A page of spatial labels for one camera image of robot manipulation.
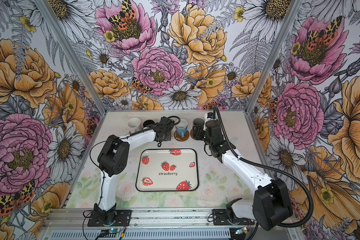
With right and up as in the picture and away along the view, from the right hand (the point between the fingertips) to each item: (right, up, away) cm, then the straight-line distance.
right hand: (196, 131), depth 83 cm
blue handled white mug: (-9, +2, +16) cm, 18 cm away
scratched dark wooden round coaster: (-10, -5, +21) cm, 24 cm away
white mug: (-42, +4, +22) cm, 48 cm away
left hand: (-20, -5, +18) cm, 27 cm away
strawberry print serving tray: (-17, -23, +8) cm, 30 cm away
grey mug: (+2, +4, +18) cm, 18 cm away
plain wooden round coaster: (-1, -3, +25) cm, 25 cm away
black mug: (-31, +6, +20) cm, 37 cm away
